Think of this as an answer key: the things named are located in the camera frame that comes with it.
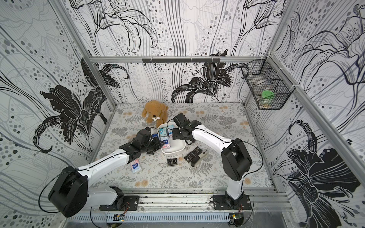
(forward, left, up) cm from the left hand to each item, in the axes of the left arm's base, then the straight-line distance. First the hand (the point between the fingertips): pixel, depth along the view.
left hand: (166, 146), depth 85 cm
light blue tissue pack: (+17, -1, -3) cm, 17 cm away
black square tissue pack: (-7, -4, -7) cm, 11 cm away
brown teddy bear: (+21, +9, +7) cm, 24 cm away
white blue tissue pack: (-11, +18, -7) cm, 22 cm away
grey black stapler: (-6, -19, -4) cm, 20 cm away
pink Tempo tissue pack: (+3, 0, +2) cm, 4 cm away
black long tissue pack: (-2, -17, -6) cm, 18 cm away
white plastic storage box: (+4, -6, -8) cm, 10 cm away
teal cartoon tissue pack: (+13, +4, -4) cm, 14 cm away
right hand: (+8, -8, +1) cm, 11 cm away
